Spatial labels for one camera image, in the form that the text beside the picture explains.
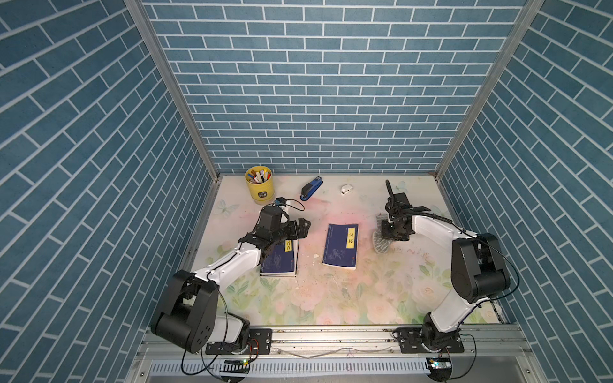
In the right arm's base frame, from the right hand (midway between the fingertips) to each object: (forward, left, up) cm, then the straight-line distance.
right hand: (386, 235), depth 95 cm
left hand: (-4, +32, +10) cm, 34 cm away
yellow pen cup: (+14, +53, +11) cm, 56 cm away
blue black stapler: (+22, +33, +1) cm, 40 cm away
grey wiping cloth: (-5, +3, +1) cm, 6 cm away
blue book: (-6, +18, -2) cm, 19 cm away
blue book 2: (-15, +40, +2) cm, 43 cm away
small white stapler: (+24, +16, -1) cm, 29 cm away
